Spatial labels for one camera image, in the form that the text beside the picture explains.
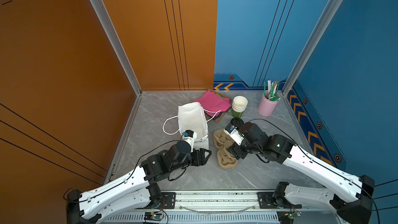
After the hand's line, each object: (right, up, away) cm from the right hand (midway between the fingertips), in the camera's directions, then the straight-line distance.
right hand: (230, 143), depth 72 cm
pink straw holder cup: (+29, +17, +29) cm, 44 cm away
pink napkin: (-6, +19, +36) cm, 41 cm away
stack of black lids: (+8, +7, +24) cm, 27 cm away
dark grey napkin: (-8, +10, +24) cm, 27 cm away
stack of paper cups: (+9, +18, +21) cm, 29 cm away
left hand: (-11, -3, -3) cm, 12 cm away
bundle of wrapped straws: (+31, +27, +24) cm, 47 cm away
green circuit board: (-36, -33, -2) cm, 49 cm away
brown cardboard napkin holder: (-1, +9, +30) cm, 32 cm away
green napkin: (-1, +24, +40) cm, 47 cm away
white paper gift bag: (-20, +11, +15) cm, 27 cm away
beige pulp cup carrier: (-3, -2, +12) cm, 12 cm away
